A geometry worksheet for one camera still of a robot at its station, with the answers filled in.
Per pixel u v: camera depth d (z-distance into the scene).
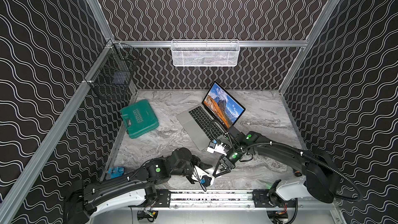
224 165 0.64
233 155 0.66
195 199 0.76
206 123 1.01
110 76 0.93
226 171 0.64
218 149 0.69
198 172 0.60
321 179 0.42
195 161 0.63
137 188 0.51
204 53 1.03
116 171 0.78
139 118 0.98
